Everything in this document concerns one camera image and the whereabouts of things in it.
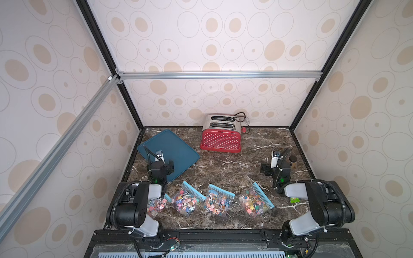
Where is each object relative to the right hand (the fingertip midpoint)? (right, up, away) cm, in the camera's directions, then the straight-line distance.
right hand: (277, 161), depth 94 cm
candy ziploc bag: (-67, -21, -13) cm, 71 cm away
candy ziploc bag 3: (-36, -19, -11) cm, 42 cm away
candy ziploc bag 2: (-51, -19, -11) cm, 56 cm away
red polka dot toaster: (-33, +17, 0) cm, 37 cm away
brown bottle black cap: (+8, +2, -3) cm, 9 cm away
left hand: (-66, +2, -1) cm, 66 cm away
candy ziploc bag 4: (-17, -20, -11) cm, 28 cm away
